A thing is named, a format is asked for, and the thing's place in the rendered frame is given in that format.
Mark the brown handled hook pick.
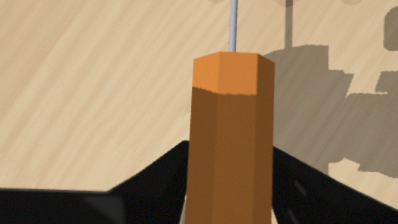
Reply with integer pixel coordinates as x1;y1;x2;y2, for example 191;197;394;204
185;0;275;224

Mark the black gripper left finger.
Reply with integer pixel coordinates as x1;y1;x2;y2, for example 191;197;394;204
0;140;189;224

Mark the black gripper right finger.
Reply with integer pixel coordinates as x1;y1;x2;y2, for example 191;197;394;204
272;146;398;224

